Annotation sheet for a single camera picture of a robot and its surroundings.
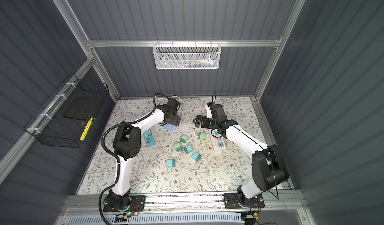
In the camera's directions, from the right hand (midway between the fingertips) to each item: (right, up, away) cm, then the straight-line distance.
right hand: (201, 121), depth 87 cm
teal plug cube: (-8, -17, +3) cm, 19 cm away
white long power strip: (+11, -14, +4) cm, 18 cm away
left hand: (-20, +1, +14) cm, 25 cm away
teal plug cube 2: (-3, -20, 0) cm, 21 cm away
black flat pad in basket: (-63, +8, -10) cm, 64 cm away
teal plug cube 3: (-18, -24, -3) cm, 30 cm away
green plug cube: (-15, -16, +4) cm, 22 cm away
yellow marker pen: (-55, -2, -18) cm, 58 cm away
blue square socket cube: (-21, -5, +13) cm, 25 cm away
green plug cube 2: (-11, -11, +7) cm, 18 cm away
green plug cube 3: (0, -10, +9) cm, 13 cm away
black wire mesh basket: (-68, +1, -16) cm, 70 cm away
